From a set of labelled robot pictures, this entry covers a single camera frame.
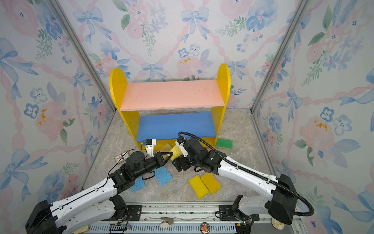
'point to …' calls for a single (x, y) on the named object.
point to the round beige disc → (278, 225)
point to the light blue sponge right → (163, 175)
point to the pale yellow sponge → (166, 148)
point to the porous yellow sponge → (177, 152)
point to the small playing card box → (117, 157)
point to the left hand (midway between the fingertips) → (173, 153)
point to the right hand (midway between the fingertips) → (178, 157)
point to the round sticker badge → (204, 227)
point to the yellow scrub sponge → (198, 186)
